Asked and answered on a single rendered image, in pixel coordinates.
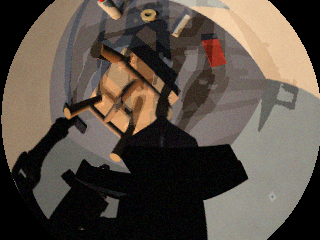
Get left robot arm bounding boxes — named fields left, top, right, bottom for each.
left=11, top=115, right=116, bottom=240

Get flat red block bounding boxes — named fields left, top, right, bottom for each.
left=202, top=39, right=226, bottom=67

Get white glue bottle with red cap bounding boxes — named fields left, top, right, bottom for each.
left=97, top=0, right=122, bottom=20

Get brown wooden stool legs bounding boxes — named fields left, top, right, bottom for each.
left=64, top=42, right=172, bottom=162

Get beige roll of masking tape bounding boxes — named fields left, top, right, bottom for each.
left=141, top=9, right=156, bottom=23

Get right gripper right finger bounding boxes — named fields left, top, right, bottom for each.
left=162, top=115, right=199, bottom=148

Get cream cylinder with dark end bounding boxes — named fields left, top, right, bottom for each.
left=172, top=15, right=190, bottom=37

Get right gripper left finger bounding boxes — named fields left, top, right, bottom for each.
left=124, top=115, right=162, bottom=148

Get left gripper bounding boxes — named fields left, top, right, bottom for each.
left=58, top=164, right=110, bottom=213

